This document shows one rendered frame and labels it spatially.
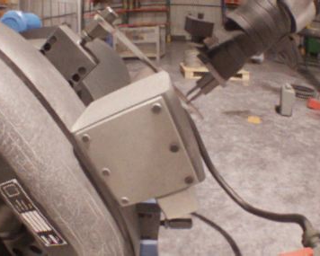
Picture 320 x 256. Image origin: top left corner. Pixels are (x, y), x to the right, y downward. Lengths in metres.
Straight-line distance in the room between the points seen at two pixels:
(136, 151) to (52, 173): 0.08
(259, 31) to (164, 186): 0.22
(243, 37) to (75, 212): 0.29
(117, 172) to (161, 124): 0.06
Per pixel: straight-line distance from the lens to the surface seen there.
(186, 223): 0.43
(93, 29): 0.30
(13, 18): 1.08
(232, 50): 0.32
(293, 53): 0.38
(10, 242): 0.64
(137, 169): 0.23
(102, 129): 0.22
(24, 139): 0.23
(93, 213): 0.26
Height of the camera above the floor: 0.88
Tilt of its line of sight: 24 degrees down
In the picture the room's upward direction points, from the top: 1 degrees counter-clockwise
